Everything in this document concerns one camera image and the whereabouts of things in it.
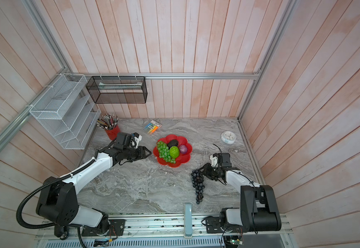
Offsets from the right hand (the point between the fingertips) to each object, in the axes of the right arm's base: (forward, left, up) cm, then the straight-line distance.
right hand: (201, 169), depth 91 cm
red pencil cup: (+23, +60, +5) cm, 64 cm away
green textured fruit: (+10, +16, +4) cm, 20 cm away
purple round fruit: (+13, +11, +3) cm, 17 cm away
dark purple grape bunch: (-8, +3, +1) cm, 9 cm away
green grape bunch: (+10, +23, +4) cm, 25 cm away
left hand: (+3, +31, +11) cm, 33 cm away
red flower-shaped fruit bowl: (+8, +12, -1) cm, 14 cm away
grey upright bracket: (-26, +8, -4) cm, 28 cm away
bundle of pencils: (+26, +60, +15) cm, 67 cm away
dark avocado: (+18, +18, +3) cm, 25 cm away
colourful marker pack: (+34, +34, 0) cm, 48 cm away
